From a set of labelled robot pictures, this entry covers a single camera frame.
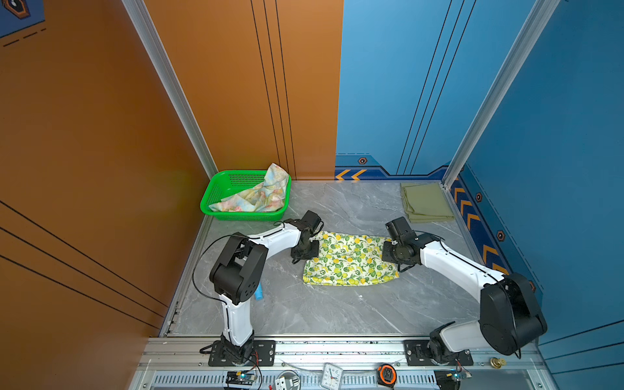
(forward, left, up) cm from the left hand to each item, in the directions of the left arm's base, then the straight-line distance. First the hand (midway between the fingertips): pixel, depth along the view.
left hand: (314, 253), depth 96 cm
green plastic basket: (+35, +43, +4) cm, 55 cm away
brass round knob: (-36, -54, +3) cm, 65 cm away
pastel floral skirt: (+28, +23, +2) cm, 36 cm away
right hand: (-3, -27, +5) cm, 28 cm away
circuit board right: (-40, -41, -1) cm, 57 cm away
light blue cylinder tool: (-17, +18, +2) cm, 25 cm away
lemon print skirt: (-3, -13, +2) cm, 13 cm away
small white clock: (-40, -6, +2) cm, 41 cm away
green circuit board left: (-41, +21, -1) cm, 46 cm away
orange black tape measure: (-40, -22, +4) cm, 45 cm away
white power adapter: (-41, +6, +8) cm, 42 cm away
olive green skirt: (+29, -53, -2) cm, 60 cm away
